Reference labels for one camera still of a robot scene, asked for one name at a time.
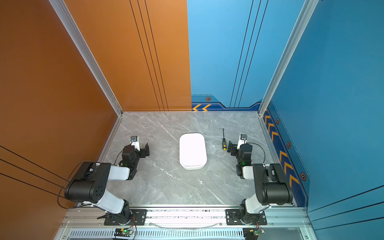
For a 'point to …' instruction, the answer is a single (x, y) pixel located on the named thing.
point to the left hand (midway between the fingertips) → (139, 142)
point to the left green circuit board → (121, 232)
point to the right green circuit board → (252, 233)
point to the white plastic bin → (192, 151)
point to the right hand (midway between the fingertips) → (237, 142)
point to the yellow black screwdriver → (224, 142)
